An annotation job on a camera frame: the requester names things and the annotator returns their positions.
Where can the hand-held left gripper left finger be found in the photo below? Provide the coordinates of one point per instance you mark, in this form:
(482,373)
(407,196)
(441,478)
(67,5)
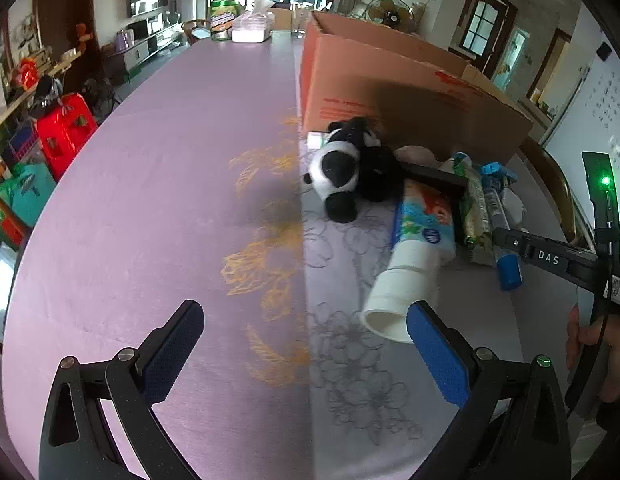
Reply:
(170,355)

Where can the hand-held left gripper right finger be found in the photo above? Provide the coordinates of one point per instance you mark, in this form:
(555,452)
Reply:
(437,360)

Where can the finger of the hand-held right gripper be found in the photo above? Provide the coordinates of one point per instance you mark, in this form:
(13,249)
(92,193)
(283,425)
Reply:
(435,175)
(510,241)

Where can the clear tube with blue cap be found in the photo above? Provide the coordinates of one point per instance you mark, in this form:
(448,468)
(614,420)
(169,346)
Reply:
(508,272)

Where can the green snack packet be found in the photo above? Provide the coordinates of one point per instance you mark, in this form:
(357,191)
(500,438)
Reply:
(477,210)

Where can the brown cardboard box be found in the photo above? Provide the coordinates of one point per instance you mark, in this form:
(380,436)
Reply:
(415,85)

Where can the large tube with white cap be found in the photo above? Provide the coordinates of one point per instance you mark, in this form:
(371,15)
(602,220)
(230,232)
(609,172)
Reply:
(405,270)

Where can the black and white panda plush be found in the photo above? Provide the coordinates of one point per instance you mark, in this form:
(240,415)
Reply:
(335,165)

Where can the person's right hand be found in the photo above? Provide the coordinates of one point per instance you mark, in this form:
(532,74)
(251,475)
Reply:
(617,355)

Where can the light blue plastic toy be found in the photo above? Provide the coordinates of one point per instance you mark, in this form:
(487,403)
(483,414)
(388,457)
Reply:
(497,170)

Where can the wooden chair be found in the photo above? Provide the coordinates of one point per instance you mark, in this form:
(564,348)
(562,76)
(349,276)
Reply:
(557,180)

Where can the small white cube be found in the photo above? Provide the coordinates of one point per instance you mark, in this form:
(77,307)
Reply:
(316,140)

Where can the brown door with glass panes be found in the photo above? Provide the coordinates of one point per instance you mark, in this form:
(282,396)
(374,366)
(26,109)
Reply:
(487,25)

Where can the white whiteboard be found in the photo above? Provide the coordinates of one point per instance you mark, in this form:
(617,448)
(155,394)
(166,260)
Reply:
(600,105)

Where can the standing electric fan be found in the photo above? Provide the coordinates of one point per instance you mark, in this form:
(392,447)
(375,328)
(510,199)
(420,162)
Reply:
(390,12)

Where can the clear drinking glass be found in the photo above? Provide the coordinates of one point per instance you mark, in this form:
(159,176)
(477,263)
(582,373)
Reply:
(300,22)

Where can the white tissue box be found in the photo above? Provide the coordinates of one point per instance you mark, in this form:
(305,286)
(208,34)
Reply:
(252,27)

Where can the red plastic stool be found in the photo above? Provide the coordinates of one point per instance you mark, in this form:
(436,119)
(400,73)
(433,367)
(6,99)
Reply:
(65,130)

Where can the green lidded jar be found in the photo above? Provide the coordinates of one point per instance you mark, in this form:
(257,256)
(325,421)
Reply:
(224,20)

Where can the cluttered wooden shelf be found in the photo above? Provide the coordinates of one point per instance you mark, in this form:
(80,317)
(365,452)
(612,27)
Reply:
(20,95)

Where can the television cabinet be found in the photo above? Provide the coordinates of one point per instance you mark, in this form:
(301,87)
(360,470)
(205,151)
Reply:
(140,52)

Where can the orange plush toy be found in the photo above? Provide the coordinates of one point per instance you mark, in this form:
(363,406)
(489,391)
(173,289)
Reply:
(83,32)

